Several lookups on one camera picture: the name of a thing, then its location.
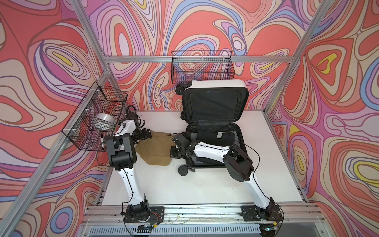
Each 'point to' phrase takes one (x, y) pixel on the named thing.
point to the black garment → (221, 137)
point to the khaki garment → (156, 150)
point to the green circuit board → (143, 227)
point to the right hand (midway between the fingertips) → (171, 157)
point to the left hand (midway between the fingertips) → (145, 137)
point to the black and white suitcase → (214, 105)
